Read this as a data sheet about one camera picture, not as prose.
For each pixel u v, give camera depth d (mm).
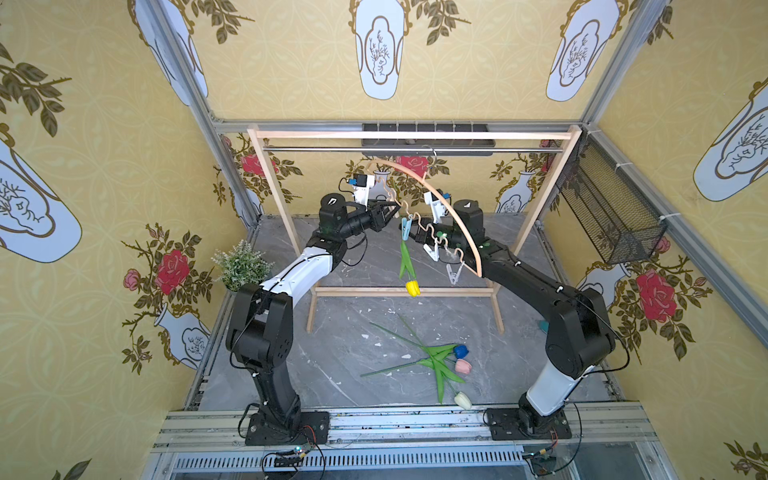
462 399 764
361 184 721
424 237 718
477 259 606
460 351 844
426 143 967
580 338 467
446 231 718
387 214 798
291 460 717
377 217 732
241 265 855
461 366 813
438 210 759
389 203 769
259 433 730
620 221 830
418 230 720
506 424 737
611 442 765
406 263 784
